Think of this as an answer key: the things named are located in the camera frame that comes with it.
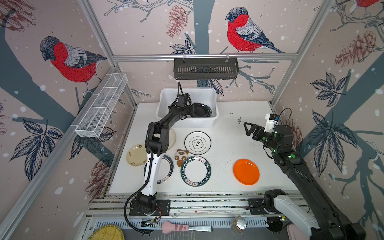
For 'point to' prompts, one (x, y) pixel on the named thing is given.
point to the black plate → (201, 110)
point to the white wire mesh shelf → (101, 104)
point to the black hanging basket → (206, 68)
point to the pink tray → (293, 233)
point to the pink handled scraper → (167, 227)
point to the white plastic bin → (166, 97)
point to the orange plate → (246, 171)
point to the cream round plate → (172, 139)
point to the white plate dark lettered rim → (195, 171)
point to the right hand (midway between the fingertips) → (249, 126)
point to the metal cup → (238, 224)
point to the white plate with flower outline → (197, 142)
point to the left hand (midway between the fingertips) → (193, 108)
